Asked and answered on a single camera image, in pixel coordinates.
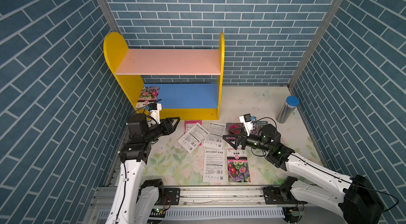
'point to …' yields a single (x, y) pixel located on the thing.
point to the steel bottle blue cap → (286, 111)
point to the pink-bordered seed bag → (188, 124)
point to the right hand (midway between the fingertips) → (228, 135)
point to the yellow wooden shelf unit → (184, 84)
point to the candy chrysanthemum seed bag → (147, 95)
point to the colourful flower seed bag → (238, 166)
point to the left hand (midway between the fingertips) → (180, 119)
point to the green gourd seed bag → (193, 137)
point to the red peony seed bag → (233, 125)
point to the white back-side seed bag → (214, 166)
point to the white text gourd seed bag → (215, 139)
